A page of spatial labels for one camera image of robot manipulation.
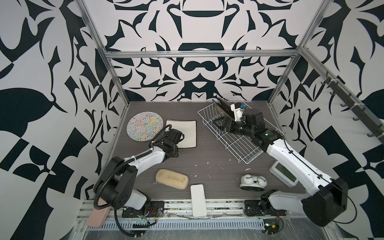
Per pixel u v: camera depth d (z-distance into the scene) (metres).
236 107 0.69
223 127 0.66
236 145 0.94
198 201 0.73
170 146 0.69
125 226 0.70
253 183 0.72
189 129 1.03
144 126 1.05
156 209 0.72
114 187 0.43
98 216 0.71
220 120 0.70
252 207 0.74
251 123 0.59
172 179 0.80
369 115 0.55
